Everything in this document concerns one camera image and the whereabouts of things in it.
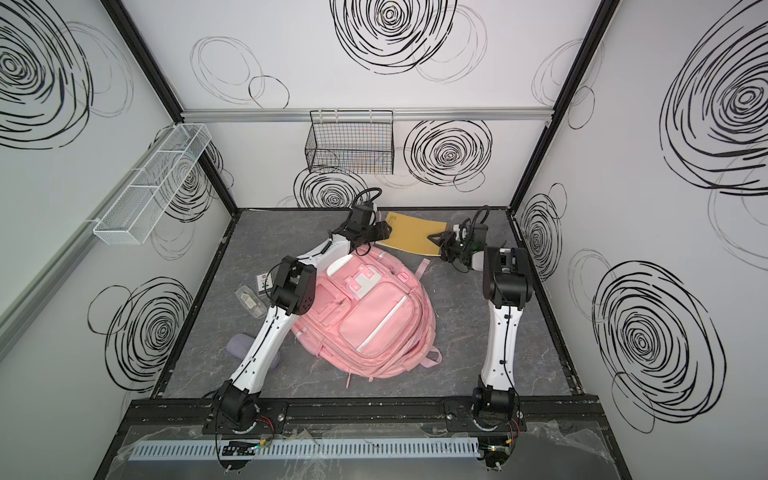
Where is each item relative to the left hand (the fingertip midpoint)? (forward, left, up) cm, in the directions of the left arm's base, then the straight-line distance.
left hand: (392, 228), depth 111 cm
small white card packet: (-23, +42, -2) cm, 48 cm away
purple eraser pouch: (-45, +42, +1) cm, 62 cm away
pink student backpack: (-37, +4, +4) cm, 38 cm away
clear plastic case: (-31, +44, -1) cm, 54 cm away
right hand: (-7, -14, +2) cm, 16 cm away
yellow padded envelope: (-3, -8, +1) cm, 8 cm away
